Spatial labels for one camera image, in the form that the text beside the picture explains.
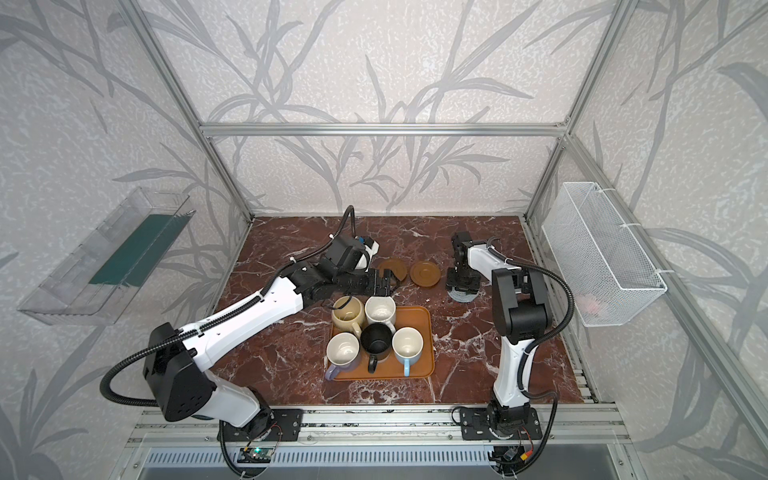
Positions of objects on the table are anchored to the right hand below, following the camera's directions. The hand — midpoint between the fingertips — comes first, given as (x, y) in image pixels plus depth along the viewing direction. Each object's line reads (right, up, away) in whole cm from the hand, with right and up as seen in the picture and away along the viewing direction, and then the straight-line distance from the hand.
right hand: (457, 280), depth 100 cm
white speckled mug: (-26, -8, -9) cm, 28 cm away
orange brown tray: (-13, -11, -8) cm, 19 cm away
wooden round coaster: (-21, +4, +6) cm, 22 cm away
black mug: (-26, -15, -15) cm, 34 cm away
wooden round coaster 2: (-11, +2, +2) cm, 11 cm away
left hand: (-21, +4, -23) cm, 32 cm away
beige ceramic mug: (-36, -9, -9) cm, 38 cm away
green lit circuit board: (-54, -38, -29) cm, 72 cm away
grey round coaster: (+1, -5, -4) cm, 6 cm away
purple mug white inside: (-36, -19, -15) cm, 43 cm away
